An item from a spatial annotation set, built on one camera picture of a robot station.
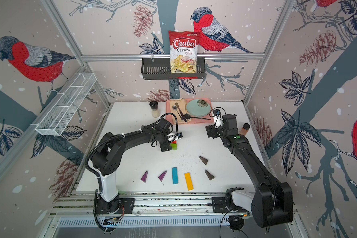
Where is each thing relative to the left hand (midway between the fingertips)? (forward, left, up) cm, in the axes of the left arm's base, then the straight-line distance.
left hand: (172, 137), depth 96 cm
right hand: (0, -25, +15) cm, 29 cm away
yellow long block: (-26, -11, -4) cm, 29 cm away
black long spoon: (+20, -11, -3) cm, 23 cm away
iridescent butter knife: (+32, -3, -3) cm, 32 cm away
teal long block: (-23, -3, -3) cm, 24 cm away
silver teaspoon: (+29, 0, -3) cm, 29 cm away
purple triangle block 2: (-24, +5, -2) cm, 25 cm away
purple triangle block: (-25, +14, -2) cm, 29 cm away
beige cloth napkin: (+33, -6, -2) cm, 34 cm away
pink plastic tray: (+16, -16, -3) cm, 23 cm away
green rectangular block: (-5, -1, -3) cm, 6 cm away
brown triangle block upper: (-15, -21, -3) cm, 26 cm away
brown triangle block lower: (-25, -23, -2) cm, 34 cm away
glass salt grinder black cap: (+22, +14, +1) cm, 26 cm away
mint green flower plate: (+30, -19, -3) cm, 35 cm away
